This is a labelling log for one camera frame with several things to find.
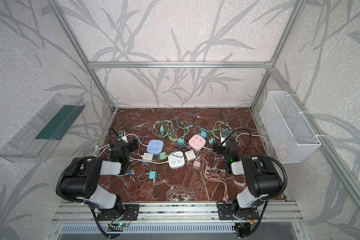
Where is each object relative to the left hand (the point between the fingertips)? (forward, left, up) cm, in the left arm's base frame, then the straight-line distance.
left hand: (128, 133), depth 94 cm
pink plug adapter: (-17, -43, -7) cm, 47 cm away
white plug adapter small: (-12, -14, -7) cm, 20 cm away
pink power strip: (-2, -44, -6) cm, 44 cm away
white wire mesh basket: (-15, -81, +27) cm, 87 cm away
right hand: (+1, -60, -1) cm, 60 cm away
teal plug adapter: (+5, -49, -7) cm, 50 cm away
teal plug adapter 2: (-1, -53, -7) cm, 54 cm away
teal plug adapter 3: (-24, -18, -6) cm, 31 cm away
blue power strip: (-6, -17, -7) cm, 19 cm away
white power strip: (-15, -31, -6) cm, 35 cm away
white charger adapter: (-11, -40, -6) cm, 42 cm away
